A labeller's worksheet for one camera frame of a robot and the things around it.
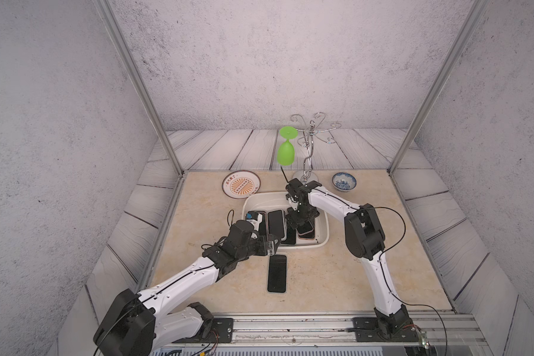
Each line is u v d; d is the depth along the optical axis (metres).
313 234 0.96
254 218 0.74
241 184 1.15
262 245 0.71
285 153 0.99
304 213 0.87
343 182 1.15
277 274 0.85
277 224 0.97
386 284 0.61
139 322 0.39
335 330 0.74
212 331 0.71
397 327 0.64
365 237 0.58
